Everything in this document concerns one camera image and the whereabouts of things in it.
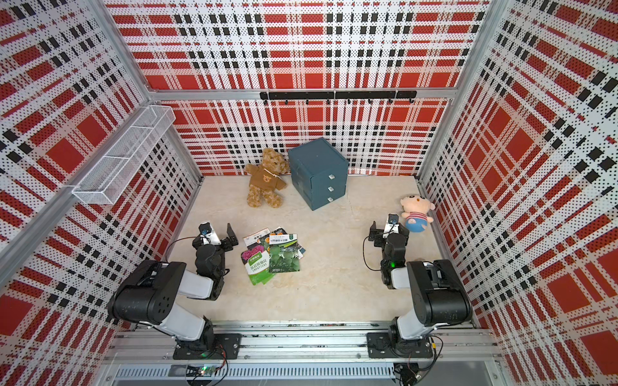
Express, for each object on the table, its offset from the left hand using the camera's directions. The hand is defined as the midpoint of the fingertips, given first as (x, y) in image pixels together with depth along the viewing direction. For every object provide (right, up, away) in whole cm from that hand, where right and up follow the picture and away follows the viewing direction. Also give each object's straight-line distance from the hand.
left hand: (221, 227), depth 91 cm
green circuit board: (+3, -40, -21) cm, 45 cm away
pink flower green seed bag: (+14, -14, 0) cm, 20 cm away
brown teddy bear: (+13, +20, +20) cm, 31 cm away
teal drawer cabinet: (+37, +21, +3) cm, 43 cm away
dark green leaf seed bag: (+24, -11, +2) cm, 27 cm away
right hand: (+65, +2, +2) cm, 65 cm away
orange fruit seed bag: (+30, -10, +5) cm, 32 cm away
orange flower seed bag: (+13, -6, +8) cm, 16 cm away
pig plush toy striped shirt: (+79, +6, +10) cm, 80 cm away
